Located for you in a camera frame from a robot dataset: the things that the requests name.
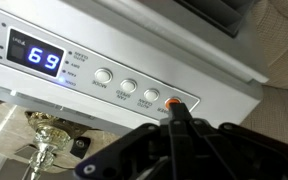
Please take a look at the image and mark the white portable air conditioner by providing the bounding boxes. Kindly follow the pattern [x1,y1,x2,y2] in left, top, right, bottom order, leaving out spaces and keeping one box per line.
[0,0,269,135]

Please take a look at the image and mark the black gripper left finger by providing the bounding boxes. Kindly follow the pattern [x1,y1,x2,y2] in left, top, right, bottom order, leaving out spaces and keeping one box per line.
[73,102,182,180]

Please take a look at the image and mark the light stone end table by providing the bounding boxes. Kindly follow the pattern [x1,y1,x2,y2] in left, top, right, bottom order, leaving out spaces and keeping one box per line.
[0,99,127,180]

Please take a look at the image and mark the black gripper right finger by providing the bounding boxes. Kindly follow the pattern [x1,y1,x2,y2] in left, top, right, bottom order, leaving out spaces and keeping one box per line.
[178,102,288,180]

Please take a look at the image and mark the crystal lamp with white shade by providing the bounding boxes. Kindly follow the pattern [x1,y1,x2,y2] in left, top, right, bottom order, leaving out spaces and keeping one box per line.
[23,111,89,180]

